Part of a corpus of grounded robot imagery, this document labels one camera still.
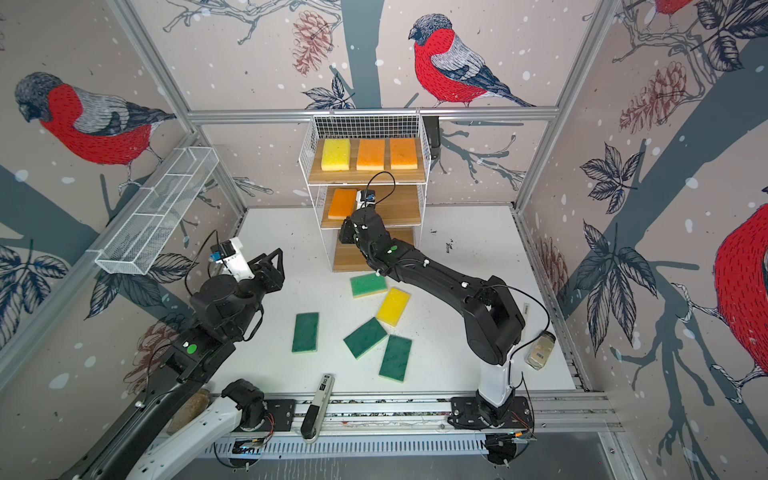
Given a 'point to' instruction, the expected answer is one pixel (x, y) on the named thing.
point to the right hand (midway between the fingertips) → (339, 225)
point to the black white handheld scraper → (315, 414)
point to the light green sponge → (368, 285)
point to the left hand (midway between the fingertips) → (272, 252)
